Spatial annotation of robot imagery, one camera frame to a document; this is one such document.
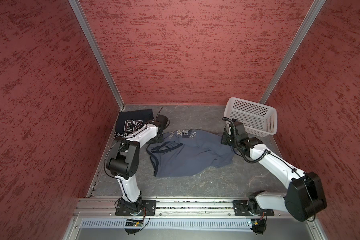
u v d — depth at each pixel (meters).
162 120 0.77
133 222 0.72
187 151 0.93
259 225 0.70
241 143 0.62
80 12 0.73
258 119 1.13
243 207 0.74
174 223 0.71
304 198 0.40
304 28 0.78
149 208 0.74
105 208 0.76
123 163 0.49
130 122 1.07
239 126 0.65
